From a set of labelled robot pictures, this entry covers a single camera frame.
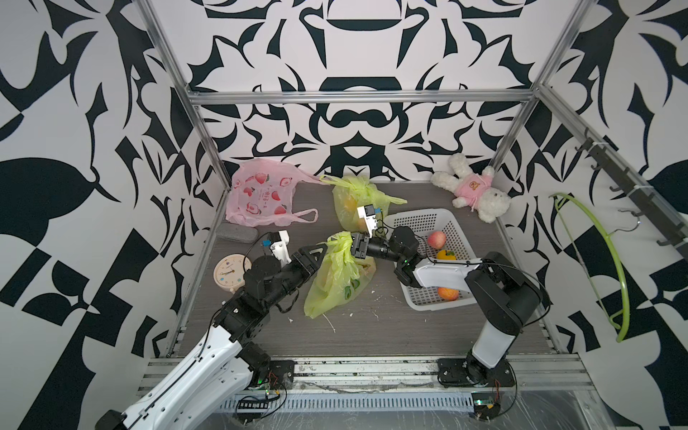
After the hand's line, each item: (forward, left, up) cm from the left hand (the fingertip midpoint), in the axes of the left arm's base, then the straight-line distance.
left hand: (323, 245), depth 69 cm
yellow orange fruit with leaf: (+8, -39, -22) cm, 46 cm away
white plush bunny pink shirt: (+35, -59, -19) cm, 71 cm away
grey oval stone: (+21, +33, -22) cm, 45 cm away
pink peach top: (+14, -39, -22) cm, 47 cm away
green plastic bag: (+28, -10, -11) cm, 32 cm away
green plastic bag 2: (-5, -4, -8) cm, 10 cm away
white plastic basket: (+21, -36, -21) cm, 46 cm away
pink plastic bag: (+42, +28, -25) cm, 56 cm away
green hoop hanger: (-22, -66, -2) cm, 69 cm away
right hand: (+4, -3, -3) cm, 5 cm away
